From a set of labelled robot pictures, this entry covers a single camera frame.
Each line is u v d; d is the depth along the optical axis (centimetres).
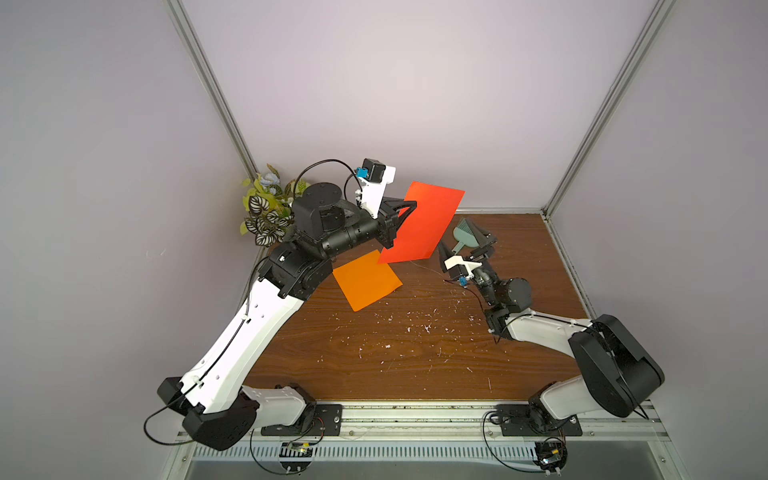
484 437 71
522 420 72
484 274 66
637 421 74
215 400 37
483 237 64
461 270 62
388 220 47
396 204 53
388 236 49
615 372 43
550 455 70
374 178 45
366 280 101
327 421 73
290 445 71
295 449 72
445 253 73
